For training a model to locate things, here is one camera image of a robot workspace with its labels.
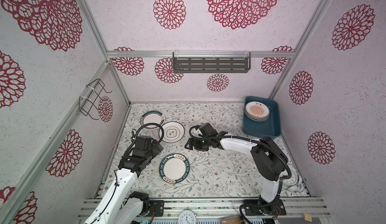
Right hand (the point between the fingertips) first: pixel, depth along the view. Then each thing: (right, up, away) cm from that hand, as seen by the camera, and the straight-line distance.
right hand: (189, 145), depth 89 cm
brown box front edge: (+21, -30, -21) cm, 42 cm away
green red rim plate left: (-27, +17, +21) cm, 38 cm away
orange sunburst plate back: (+51, +21, +23) cm, 60 cm away
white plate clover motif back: (-10, +6, +14) cm, 19 cm away
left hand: (-18, -2, -8) cm, 20 cm away
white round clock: (0, -29, -20) cm, 35 cm away
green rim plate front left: (-9, -13, -2) cm, 16 cm away
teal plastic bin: (+58, +9, +16) cm, 61 cm away
